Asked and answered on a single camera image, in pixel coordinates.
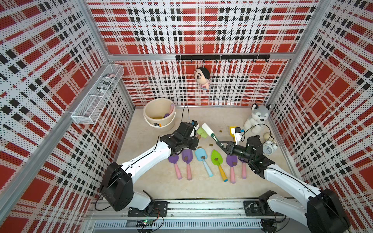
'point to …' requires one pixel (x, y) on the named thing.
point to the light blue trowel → (201, 154)
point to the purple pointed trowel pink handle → (231, 161)
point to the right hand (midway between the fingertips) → (219, 143)
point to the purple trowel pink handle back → (171, 108)
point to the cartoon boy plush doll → (202, 76)
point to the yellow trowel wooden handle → (156, 117)
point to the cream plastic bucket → (159, 113)
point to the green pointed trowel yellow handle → (216, 159)
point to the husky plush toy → (259, 114)
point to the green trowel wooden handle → (202, 133)
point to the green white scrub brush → (209, 131)
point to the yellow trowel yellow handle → (230, 132)
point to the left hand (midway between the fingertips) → (198, 140)
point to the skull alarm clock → (269, 144)
